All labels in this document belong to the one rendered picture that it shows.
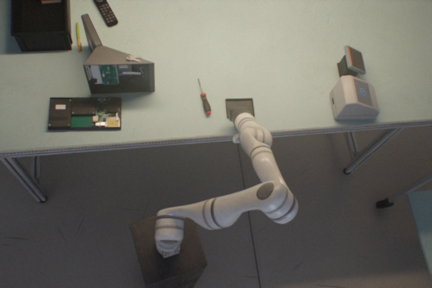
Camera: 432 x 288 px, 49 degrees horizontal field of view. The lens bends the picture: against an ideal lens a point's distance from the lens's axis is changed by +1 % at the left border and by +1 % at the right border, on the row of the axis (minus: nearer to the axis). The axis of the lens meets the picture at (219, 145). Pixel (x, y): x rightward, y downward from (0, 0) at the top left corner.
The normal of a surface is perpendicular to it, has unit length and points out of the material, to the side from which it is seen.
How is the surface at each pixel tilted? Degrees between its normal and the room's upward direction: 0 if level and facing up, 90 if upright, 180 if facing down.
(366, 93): 30
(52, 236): 0
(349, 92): 9
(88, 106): 0
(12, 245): 0
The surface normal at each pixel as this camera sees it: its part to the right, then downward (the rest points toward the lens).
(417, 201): 0.12, -0.38
